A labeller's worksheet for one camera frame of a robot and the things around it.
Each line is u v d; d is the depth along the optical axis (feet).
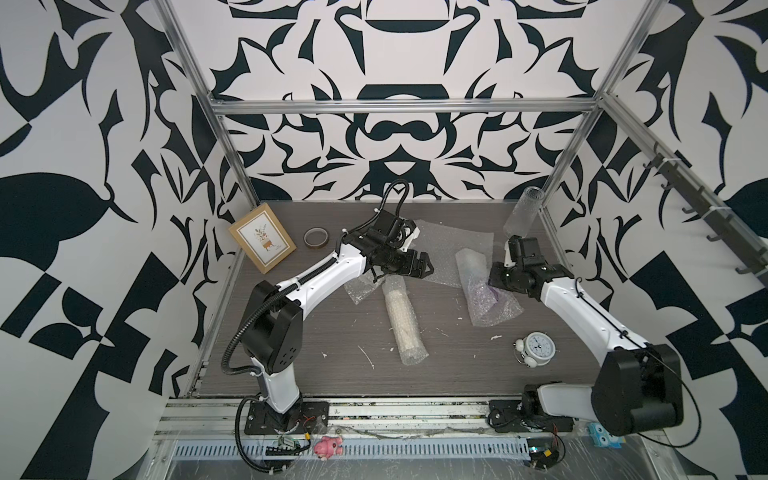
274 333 1.51
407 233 2.62
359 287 3.14
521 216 3.37
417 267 2.43
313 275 1.68
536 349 2.66
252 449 2.33
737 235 1.78
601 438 2.30
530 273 2.06
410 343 2.63
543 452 2.33
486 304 2.79
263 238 3.24
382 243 2.17
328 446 2.25
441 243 3.55
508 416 2.43
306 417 2.42
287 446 2.25
